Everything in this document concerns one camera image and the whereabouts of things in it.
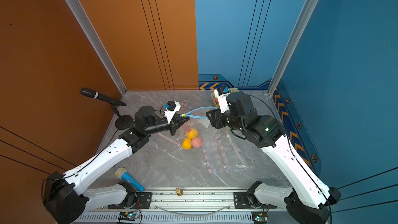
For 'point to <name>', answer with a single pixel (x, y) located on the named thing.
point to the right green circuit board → (259, 217)
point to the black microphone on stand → (123, 122)
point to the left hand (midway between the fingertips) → (189, 115)
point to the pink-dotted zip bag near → (224, 156)
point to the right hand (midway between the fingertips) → (212, 111)
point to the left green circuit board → (127, 216)
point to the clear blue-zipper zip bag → (198, 121)
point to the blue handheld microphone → (122, 173)
